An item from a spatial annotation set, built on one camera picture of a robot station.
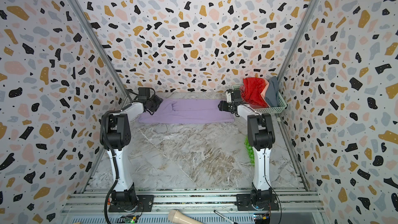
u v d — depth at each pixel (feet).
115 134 1.92
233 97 2.83
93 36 2.87
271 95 3.56
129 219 2.30
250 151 2.88
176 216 2.21
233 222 2.27
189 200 2.50
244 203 2.40
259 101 3.56
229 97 3.20
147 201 2.41
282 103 3.58
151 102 3.04
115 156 1.95
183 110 3.62
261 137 1.96
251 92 3.60
